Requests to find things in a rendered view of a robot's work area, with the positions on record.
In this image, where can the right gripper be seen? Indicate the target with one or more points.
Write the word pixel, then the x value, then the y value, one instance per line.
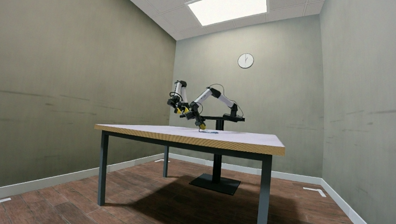
pixel 178 109

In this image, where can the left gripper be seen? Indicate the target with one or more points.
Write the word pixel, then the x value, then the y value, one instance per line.
pixel 202 125

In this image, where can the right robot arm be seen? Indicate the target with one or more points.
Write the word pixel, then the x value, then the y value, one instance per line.
pixel 180 86

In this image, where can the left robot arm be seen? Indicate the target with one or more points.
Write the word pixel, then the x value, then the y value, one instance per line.
pixel 210 91

